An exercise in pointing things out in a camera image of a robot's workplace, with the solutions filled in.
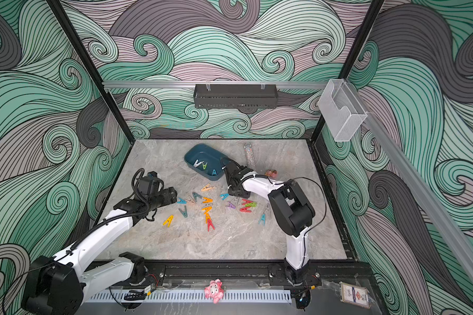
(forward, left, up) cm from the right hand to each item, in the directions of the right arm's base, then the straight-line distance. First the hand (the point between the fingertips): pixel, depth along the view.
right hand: (235, 193), depth 95 cm
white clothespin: (+19, +21, 0) cm, 29 cm away
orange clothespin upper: (-3, +14, -2) cm, 14 cm away
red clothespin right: (-4, -5, -1) cm, 7 cm away
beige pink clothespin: (-5, +22, 0) cm, 22 cm away
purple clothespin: (-6, +2, -2) cm, 6 cm away
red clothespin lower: (-15, +12, -1) cm, 19 cm away
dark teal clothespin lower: (-9, +24, -1) cm, 26 cm away
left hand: (-5, +29, +10) cm, 31 cm away
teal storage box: (+22, +17, -1) cm, 27 cm away
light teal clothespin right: (-13, -13, -1) cm, 18 cm away
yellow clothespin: (-14, +30, -1) cm, 33 cm away
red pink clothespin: (-8, -5, -1) cm, 10 cm away
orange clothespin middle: (-8, +13, -1) cm, 16 cm away
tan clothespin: (+4, +14, -1) cm, 14 cm away
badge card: (-41, -42, -1) cm, 59 cm away
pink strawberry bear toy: (+11, -20, +1) cm, 23 cm away
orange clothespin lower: (-12, +13, -1) cm, 18 cm away
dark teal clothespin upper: (-1, +20, -1) cm, 20 cm away
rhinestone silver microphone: (+27, -8, +2) cm, 29 cm away
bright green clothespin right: (-6, -8, -2) cm, 10 cm away
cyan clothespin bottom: (+13, +11, 0) cm, 17 cm away
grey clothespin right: (-9, -16, -1) cm, 18 cm away
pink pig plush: (-40, +8, +3) cm, 41 cm away
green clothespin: (+17, +17, -1) cm, 24 cm away
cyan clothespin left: (-4, +26, 0) cm, 26 cm away
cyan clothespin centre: (0, +5, -2) cm, 6 cm away
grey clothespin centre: (-4, -1, -1) cm, 4 cm away
